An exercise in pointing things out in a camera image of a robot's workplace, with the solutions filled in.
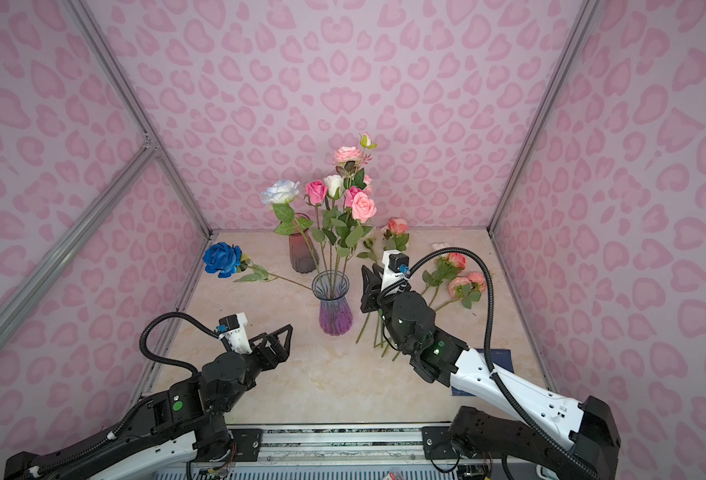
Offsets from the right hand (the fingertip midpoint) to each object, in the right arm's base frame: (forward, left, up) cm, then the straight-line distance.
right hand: (366, 265), depth 67 cm
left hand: (-10, +19, -13) cm, 25 cm away
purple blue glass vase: (+4, +10, -33) cm, 35 cm away
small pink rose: (+14, -33, -31) cm, 47 cm away
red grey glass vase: (+24, +22, -24) cm, 40 cm away
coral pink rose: (+35, -10, -28) cm, 46 cm away
